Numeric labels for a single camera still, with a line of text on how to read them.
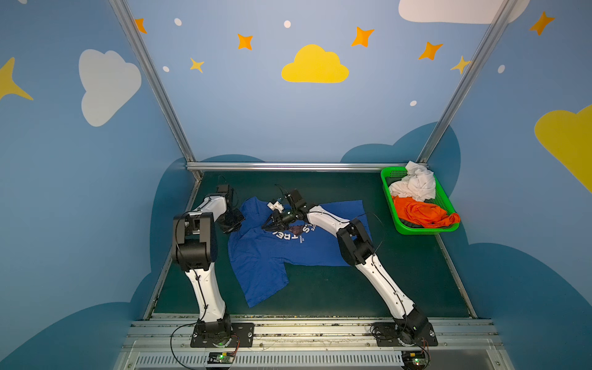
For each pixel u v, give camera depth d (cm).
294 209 91
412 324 65
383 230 101
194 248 54
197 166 119
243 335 75
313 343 73
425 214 95
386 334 75
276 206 101
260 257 92
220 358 71
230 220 86
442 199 103
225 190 85
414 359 71
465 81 86
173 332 67
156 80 84
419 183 104
